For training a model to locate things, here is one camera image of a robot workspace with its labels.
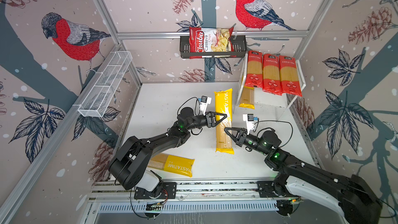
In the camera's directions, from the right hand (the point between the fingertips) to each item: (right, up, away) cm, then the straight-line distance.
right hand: (223, 133), depth 69 cm
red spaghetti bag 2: (+26, +30, +8) cm, 40 cm away
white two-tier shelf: (+26, +16, +20) cm, 36 cm away
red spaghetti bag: (+16, +26, +5) cm, 31 cm away
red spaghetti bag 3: (+33, +24, +3) cm, 41 cm away
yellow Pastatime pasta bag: (-26, -18, +10) cm, 33 cm away
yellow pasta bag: (+1, +13, +2) cm, 13 cm away
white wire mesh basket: (-60, +14, +2) cm, 62 cm away
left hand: (+1, +7, +1) cm, 7 cm away
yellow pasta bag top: (+17, +15, +18) cm, 29 cm away
